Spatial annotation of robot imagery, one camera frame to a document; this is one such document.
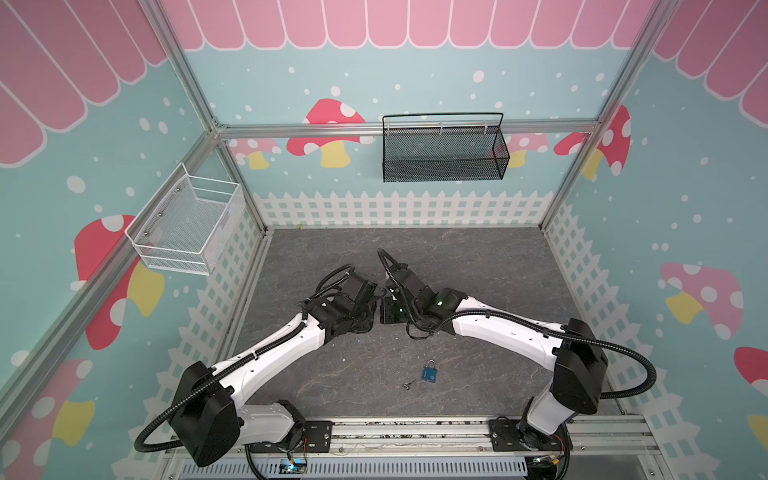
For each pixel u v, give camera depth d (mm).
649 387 425
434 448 740
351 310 607
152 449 421
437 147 946
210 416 395
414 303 591
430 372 843
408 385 828
